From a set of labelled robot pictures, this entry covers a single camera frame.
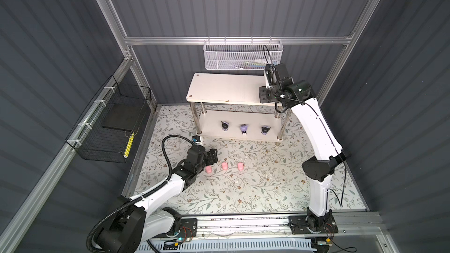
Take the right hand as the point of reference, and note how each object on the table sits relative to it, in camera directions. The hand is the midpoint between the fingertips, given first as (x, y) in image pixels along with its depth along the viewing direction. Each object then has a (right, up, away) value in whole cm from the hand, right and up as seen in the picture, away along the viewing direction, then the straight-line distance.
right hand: (266, 93), depth 76 cm
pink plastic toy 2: (-18, -36, +15) cm, 43 cm away
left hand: (-25, -27, +11) cm, 38 cm away
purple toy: (-8, -16, +23) cm, 29 cm away
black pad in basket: (-62, -10, 0) cm, 63 cm away
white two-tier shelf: (-17, -1, +44) cm, 47 cm away
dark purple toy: (-18, -15, +21) cm, 31 cm away
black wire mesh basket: (-67, -16, -4) cm, 69 cm away
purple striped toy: (+4, -17, +20) cm, 27 cm away
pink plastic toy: (-27, -37, +13) cm, 48 cm away
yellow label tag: (-56, -24, -9) cm, 61 cm away
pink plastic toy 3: (-10, -36, +16) cm, 40 cm away
